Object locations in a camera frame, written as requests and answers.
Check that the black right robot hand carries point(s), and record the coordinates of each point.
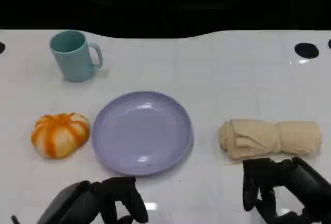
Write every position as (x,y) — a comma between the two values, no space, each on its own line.
(305,182)

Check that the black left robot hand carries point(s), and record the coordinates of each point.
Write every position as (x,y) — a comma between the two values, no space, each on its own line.
(77,203)

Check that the beige towel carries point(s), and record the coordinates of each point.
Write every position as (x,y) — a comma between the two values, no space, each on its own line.
(271,137)

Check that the orange and white bread roll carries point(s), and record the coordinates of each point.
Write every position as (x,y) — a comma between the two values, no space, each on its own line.
(60,136)

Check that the lilac plate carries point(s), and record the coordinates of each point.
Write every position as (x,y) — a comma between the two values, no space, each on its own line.
(142,133)

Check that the pale green mug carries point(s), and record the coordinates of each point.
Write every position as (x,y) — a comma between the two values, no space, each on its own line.
(75,63)

